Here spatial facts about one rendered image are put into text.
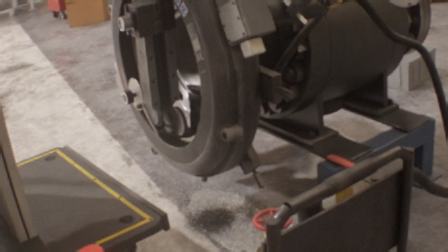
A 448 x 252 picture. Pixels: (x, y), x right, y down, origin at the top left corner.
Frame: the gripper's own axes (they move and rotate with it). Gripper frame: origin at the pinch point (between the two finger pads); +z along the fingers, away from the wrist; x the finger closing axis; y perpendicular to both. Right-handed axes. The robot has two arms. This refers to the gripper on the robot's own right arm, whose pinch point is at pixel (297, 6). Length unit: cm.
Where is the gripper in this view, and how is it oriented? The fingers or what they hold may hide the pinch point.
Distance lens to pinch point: 135.4
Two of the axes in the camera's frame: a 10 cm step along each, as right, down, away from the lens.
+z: -3.7, 3.9, 8.4
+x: 6.7, -5.1, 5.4
